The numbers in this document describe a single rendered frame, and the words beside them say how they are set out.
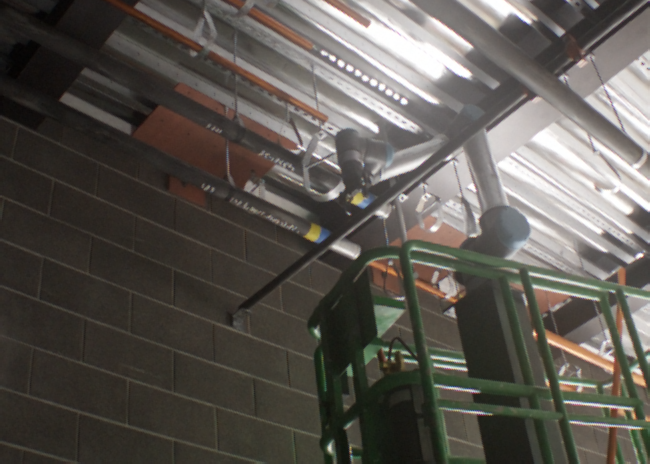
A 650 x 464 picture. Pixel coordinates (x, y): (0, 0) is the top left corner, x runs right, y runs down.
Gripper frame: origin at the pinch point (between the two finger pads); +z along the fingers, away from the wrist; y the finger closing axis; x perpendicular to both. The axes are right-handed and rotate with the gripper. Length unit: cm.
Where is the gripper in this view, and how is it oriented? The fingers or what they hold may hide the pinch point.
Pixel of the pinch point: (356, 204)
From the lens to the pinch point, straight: 300.7
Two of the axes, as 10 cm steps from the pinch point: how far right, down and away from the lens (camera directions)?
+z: 1.0, 7.6, -6.4
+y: 6.4, -5.5, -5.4
